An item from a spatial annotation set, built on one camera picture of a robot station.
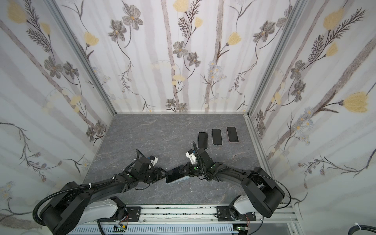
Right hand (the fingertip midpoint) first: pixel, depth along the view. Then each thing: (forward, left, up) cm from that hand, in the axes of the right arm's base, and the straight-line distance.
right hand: (176, 169), depth 80 cm
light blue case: (-4, -3, -5) cm, 7 cm away
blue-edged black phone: (+29, -27, -9) cm, 41 cm away
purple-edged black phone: (-2, +1, -2) cm, 3 cm away
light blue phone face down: (+28, -27, -10) cm, 40 cm away
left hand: (0, +7, -6) cm, 9 cm away
